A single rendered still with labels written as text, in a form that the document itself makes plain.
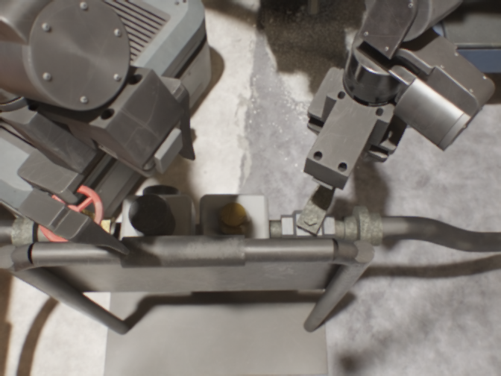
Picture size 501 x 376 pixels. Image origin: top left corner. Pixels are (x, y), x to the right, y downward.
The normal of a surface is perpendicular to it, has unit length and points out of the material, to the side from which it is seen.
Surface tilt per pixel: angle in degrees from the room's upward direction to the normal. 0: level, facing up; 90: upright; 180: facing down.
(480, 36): 0
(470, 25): 0
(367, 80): 90
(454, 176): 0
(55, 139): 60
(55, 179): 30
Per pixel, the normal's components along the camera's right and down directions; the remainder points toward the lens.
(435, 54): 0.24, -0.59
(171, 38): 0.61, 0.07
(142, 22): 0.00, -0.37
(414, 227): 0.21, -0.11
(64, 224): -0.43, -0.56
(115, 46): 0.74, 0.23
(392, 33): -0.65, 0.50
